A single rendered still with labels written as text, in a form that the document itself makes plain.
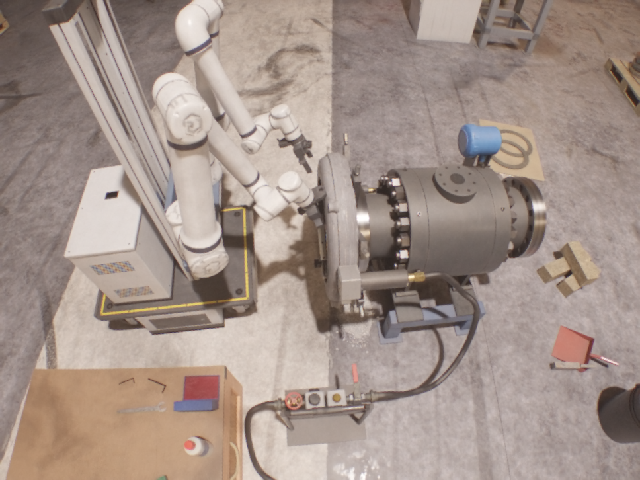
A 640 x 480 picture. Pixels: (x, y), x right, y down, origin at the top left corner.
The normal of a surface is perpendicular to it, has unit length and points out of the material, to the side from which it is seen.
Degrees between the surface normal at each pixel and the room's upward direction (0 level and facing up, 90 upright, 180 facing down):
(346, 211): 26
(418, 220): 35
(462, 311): 0
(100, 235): 0
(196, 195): 89
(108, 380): 0
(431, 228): 42
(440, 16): 90
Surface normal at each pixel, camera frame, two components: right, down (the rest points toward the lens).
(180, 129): 0.50, 0.68
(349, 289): 0.07, 0.54
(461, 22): -0.03, 0.82
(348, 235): 0.04, 0.11
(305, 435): 0.00, -0.58
